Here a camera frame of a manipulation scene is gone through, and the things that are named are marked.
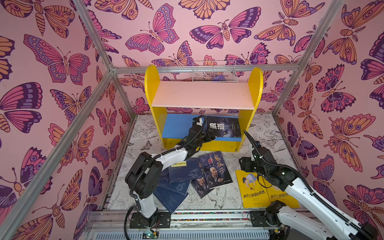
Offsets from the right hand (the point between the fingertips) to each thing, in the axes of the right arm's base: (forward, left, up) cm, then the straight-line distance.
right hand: (244, 158), depth 78 cm
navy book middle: (-11, +35, -13) cm, 38 cm away
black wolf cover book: (+22, +8, 0) cm, 24 cm away
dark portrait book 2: (-9, +22, -14) cm, 28 cm away
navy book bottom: (-16, +39, -15) cm, 45 cm away
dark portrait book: (0, +14, -13) cm, 19 cm away
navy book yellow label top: (-1, +30, -12) cm, 33 cm away
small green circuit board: (-32, +48, -18) cm, 60 cm away
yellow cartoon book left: (-11, -6, -15) cm, 20 cm away
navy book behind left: (-4, +44, -12) cm, 45 cm away
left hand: (+17, +15, +3) cm, 23 cm away
